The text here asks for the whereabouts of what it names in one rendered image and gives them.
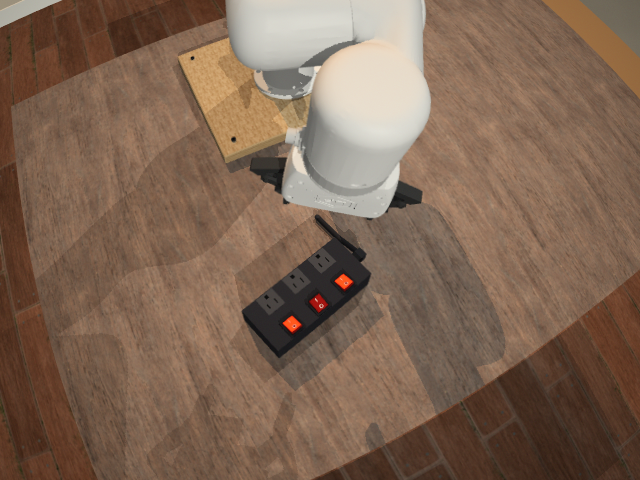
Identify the black power strip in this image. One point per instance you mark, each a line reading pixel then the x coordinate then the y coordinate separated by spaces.
pixel 307 296

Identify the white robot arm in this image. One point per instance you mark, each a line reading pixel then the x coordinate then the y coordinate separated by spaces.
pixel 369 101

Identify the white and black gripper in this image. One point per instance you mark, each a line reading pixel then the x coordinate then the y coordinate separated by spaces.
pixel 298 188

